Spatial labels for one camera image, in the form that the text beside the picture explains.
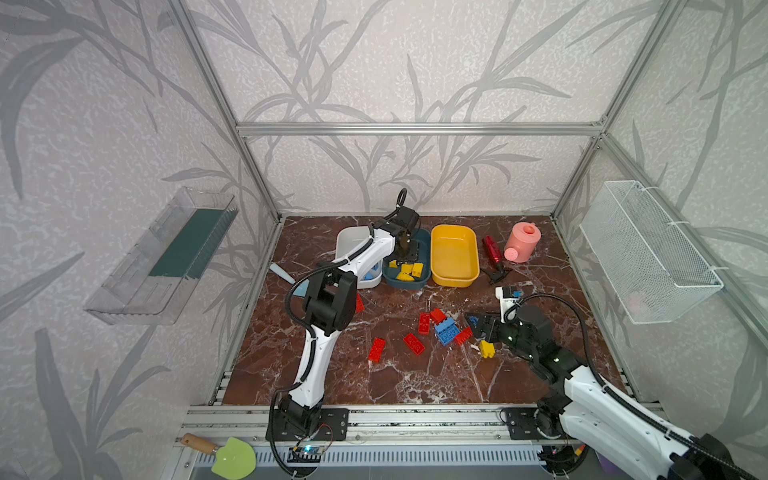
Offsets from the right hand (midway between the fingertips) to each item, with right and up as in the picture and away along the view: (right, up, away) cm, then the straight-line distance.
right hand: (475, 306), depth 83 cm
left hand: (-17, +16, +16) cm, 29 cm away
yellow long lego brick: (-19, +6, +18) cm, 27 cm away
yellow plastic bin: (-2, +13, +24) cm, 27 cm away
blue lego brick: (-32, +6, +16) cm, 36 cm away
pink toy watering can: (+20, +18, +16) cm, 32 cm away
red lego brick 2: (-2, -10, +6) cm, 12 cm away
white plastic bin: (-40, +19, +22) cm, 50 cm away
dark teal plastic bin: (-25, +7, +19) cm, 32 cm away
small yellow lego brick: (-15, +8, +19) cm, 26 cm away
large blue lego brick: (-7, -9, +6) cm, 13 cm away
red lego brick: (-34, -2, +11) cm, 36 cm away
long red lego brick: (-28, -13, +2) cm, 31 cm away
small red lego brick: (-9, -5, +9) cm, 14 cm away
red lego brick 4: (-17, -12, +4) cm, 21 cm away
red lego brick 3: (-14, -7, +8) cm, 18 cm away
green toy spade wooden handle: (-60, -33, -13) cm, 70 cm away
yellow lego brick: (+4, -13, +2) cm, 14 cm away
